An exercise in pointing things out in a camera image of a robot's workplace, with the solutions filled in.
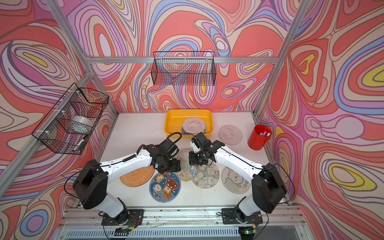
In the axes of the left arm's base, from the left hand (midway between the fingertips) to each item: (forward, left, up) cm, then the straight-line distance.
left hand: (178, 170), depth 83 cm
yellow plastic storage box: (+44, +6, -5) cm, 44 cm away
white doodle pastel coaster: (-2, -4, -1) cm, 5 cm away
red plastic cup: (+19, -49, +7) cm, 53 cm away
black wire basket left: (+11, +51, +24) cm, 58 cm away
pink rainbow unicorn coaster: (+30, -35, -5) cm, 47 cm away
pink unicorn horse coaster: (+37, -9, -4) cm, 38 cm away
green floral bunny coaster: (-1, -16, -6) cm, 17 cm away
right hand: (+1, -8, +4) cm, 9 cm away
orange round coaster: (-2, +24, -6) cm, 25 cm away
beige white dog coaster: (-4, -33, -5) cm, 33 cm away
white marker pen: (+5, +47, +19) cm, 51 cm away
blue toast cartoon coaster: (-7, +7, -6) cm, 12 cm away
